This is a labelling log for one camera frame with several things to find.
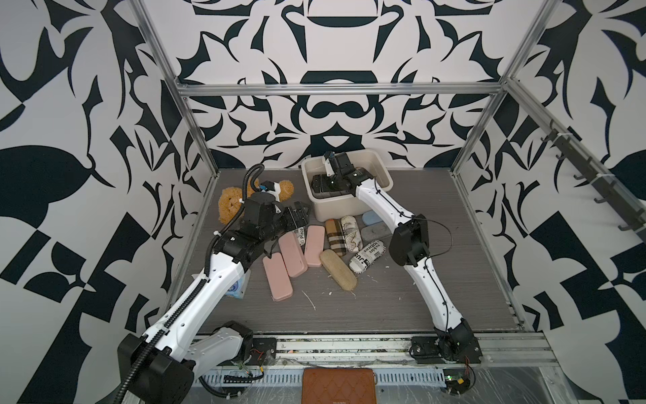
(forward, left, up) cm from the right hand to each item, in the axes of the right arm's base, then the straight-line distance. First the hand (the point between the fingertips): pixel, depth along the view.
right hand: (318, 178), depth 100 cm
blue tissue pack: (-40, +25, -9) cm, 48 cm away
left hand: (-23, +6, +13) cm, 27 cm away
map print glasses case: (-19, -13, -11) cm, 25 cm away
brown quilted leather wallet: (-65, -6, -11) cm, 66 cm away
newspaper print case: (-20, +7, -11) cm, 23 cm away
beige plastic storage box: (-11, -2, -5) cm, 12 cm away
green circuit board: (-64, -39, -15) cm, 76 cm away
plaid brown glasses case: (-22, -7, -10) cm, 25 cm away
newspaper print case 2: (-28, -17, -10) cm, 35 cm away
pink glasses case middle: (-30, +8, -10) cm, 33 cm away
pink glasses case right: (-23, +2, -12) cm, 26 cm away
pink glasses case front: (-38, +13, -11) cm, 41 cm away
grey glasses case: (-19, -21, -10) cm, 30 cm away
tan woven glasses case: (-34, -7, -11) cm, 36 cm away
